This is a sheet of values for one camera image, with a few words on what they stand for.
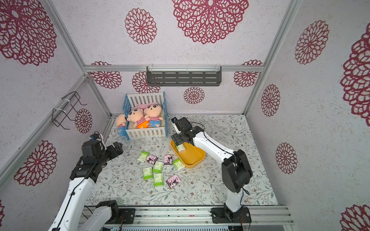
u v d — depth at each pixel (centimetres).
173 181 83
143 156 95
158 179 83
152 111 102
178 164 90
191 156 93
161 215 75
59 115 73
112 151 69
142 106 112
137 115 103
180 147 97
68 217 41
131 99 109
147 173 86
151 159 92
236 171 47
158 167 90
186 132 64
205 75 94
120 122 105
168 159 92
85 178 50
